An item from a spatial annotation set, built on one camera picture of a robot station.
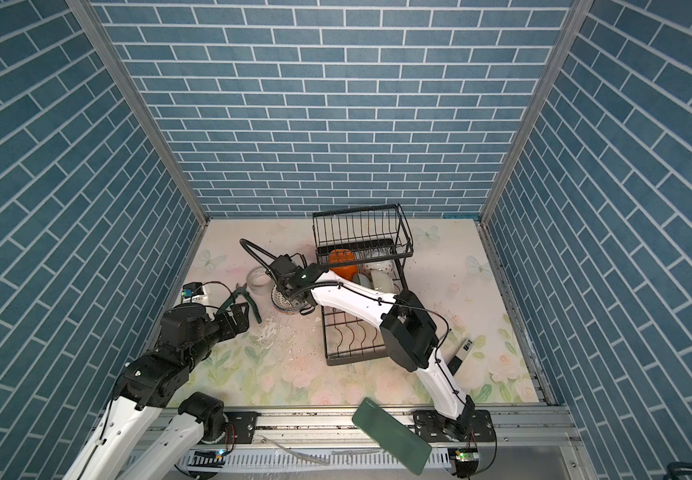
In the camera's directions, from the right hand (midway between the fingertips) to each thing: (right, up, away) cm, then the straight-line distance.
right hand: (302, 288), depth 89 cm
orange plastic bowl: (+11, +9, +18) cm, 23 cm away
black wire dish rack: (+19, +13, +20) cm, 30 cm away
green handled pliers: (-22, -2, +10) cm, 25 cm away
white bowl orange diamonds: (+26, +6, +10) cm, 29 cm away
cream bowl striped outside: (+24, +2, +2) cm, 24 cm away
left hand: (-14, -3, -15) cm, 20 cm away
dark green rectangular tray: (+28, -34, -18) cm, 48 cm away
